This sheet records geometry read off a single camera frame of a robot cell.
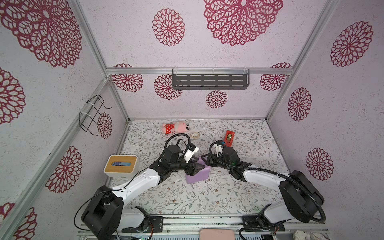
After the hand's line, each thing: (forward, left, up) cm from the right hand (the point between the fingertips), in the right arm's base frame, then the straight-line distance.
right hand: (204, 155), depth 85 cm
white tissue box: (-3, +50, -9) cm, 51 cm away
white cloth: (-35, -44, -10) cm, 57 cm away
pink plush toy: (+27, +18, -5) cm, 33 cm away
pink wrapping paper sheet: (-15, +2, +5) cm, 16 cm away
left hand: (-7, +2, +3) cm, 8 cm away
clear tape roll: (+26, +6, -13) cm, 30 cm away
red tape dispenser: (+18, -17, -7) cm, 26 cm away
